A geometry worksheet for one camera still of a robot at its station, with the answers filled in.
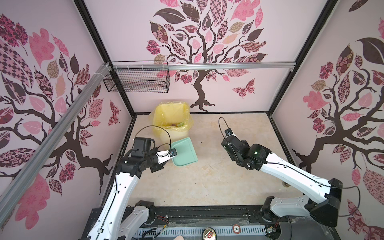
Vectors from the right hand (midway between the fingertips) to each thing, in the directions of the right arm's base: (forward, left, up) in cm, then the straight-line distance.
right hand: (237, 143), depth 76 cm
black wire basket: (+67, +68, -5) cm, 96 cm away
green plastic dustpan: (-3, +27, -5) cm, 27 cm away
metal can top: (-37, +17, -10) cm, 42 cm away
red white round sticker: (-35, +2, -21) cm, 41 cm away
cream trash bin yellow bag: (+26, +38, -11) cm, 47 cm away
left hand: (-6, +38, -3) cm, 39 cm away
